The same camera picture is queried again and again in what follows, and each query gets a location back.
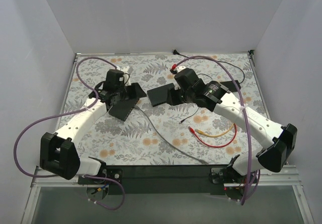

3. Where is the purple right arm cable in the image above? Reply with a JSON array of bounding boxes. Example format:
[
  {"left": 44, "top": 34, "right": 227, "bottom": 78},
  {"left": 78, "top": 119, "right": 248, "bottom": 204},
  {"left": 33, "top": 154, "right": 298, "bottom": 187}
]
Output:
[{"left": 176, "top": 55, "right": 261, "bottom": 206}]

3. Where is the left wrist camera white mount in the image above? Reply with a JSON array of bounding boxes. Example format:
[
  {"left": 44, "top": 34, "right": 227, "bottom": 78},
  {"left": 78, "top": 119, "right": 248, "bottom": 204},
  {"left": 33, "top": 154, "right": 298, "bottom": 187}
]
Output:
[{"left": 117, "top": 66, "right": 133, "bottom": 86}]

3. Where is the yellow ethernet cable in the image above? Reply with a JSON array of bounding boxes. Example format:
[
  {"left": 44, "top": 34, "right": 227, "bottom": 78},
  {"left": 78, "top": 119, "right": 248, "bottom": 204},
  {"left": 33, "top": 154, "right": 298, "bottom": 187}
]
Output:
[{"left": 196, "top": 123, "right": 237, "bottom": 137}]

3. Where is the black network switch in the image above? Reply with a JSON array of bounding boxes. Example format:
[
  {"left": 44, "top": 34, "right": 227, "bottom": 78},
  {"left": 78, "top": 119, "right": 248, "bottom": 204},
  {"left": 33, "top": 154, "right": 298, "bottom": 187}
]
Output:
[
  {"left": 109, "top": 98, "right": 139, "bottom": 121},
  {"left": 147, "top": 83, "right": 175, "bottom": 107}
]

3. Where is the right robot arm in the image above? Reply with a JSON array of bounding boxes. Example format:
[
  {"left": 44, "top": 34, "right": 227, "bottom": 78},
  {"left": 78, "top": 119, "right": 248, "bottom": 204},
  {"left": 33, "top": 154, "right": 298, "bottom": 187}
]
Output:
[{"left": 167, "top": 66, "right": 297, "bottom": 176}]

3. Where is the grey ethernet cable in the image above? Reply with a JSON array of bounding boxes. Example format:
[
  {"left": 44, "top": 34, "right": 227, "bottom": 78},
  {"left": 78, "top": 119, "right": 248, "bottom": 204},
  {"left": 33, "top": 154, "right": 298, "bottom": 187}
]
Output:
[{"left": 134, "top": 105, "right": 209, "bottom": 165}]

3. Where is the red ethernet cable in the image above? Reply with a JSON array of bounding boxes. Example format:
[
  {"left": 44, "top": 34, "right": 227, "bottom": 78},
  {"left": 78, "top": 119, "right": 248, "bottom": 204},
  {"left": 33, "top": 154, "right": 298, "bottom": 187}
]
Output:
[{"left": 188, "top": 123, "right": 238, "bottom": 148}]

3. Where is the thin black power cable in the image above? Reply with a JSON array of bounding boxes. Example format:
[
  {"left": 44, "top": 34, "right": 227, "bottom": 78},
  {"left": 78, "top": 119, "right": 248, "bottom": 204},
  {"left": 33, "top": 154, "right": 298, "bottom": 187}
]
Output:
[{"left": 173, "top": 49, "right": 246, "bottom": 124}]

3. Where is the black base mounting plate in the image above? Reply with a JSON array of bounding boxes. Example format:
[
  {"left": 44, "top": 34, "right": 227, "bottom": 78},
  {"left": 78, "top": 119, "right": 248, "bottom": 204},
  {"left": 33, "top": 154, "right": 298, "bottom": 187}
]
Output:
[{"left": 77, "top": 165, "right": 249, "bottom": 202}]

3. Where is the floral patterned table mat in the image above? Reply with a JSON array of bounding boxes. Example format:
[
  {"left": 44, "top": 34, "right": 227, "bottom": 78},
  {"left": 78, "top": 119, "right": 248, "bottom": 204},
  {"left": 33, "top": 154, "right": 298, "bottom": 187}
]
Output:
[{"left": 60, "top": 54, "right": 269, "bottom": 166}]

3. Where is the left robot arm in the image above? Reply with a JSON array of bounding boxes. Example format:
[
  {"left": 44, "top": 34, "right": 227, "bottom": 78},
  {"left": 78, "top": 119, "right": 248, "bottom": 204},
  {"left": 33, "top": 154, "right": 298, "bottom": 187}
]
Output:
[{"left": 40, "top": 66, "right": 146, "bottom": 180}]

